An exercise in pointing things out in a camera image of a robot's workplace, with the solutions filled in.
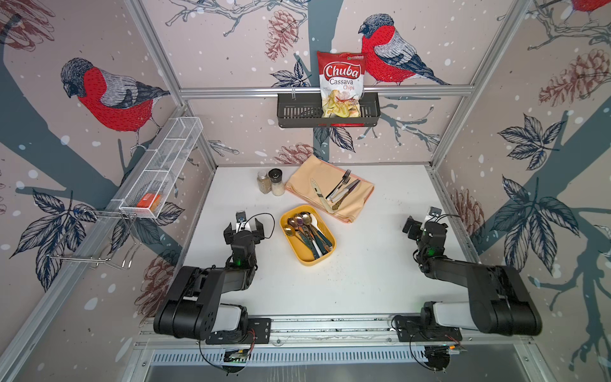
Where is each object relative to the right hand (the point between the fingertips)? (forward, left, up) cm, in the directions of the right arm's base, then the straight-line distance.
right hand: (421, 217), depth 92 cm
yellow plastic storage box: (-13, +43, -6) cm, 46 cm away
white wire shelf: (+3, +95, +24) cm, 98 cm away
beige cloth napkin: (+32, +49, -6) cm, 59 cm away
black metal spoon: (0, +46, -3) cm, 46 cm away
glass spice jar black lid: (+17, +60, -3) cm, 62 cm away
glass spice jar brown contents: (+16, +65, +1) cm, 67 cm away
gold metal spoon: (-5, +52, -5) cm, 52 cm away
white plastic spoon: (-1, +42, -5) cm, 43 cm away
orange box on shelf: (-14, +89, +26) cm, 94 cm away
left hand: (-4, +68, +4) cm, 68 cm away
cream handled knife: (+14, +40, -7) cm, 43 cm away
